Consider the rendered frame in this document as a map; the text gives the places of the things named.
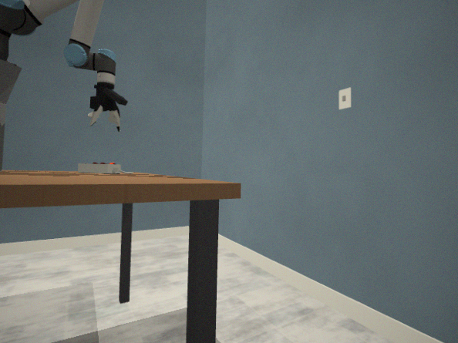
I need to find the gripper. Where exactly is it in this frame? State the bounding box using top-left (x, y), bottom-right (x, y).
top-left (88, 82), bottom-right (120, 132)

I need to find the white power strip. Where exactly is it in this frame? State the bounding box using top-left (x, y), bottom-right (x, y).
top-left (78, 163), bottom-right (133, 174)

